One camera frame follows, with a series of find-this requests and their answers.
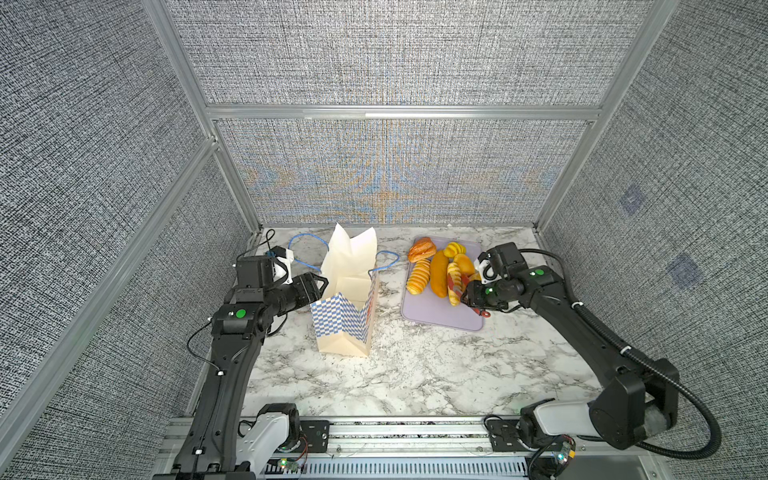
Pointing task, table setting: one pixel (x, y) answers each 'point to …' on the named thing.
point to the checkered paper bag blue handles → (349, 267)
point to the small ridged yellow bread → (453, 249)
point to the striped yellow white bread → (454, 283)
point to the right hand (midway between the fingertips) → (469, 291)
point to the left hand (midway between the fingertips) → (323, 281)
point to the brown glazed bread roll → (421, 249)
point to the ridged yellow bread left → (418, 277)
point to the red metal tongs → (458, 290)
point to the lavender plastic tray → (425, 308)
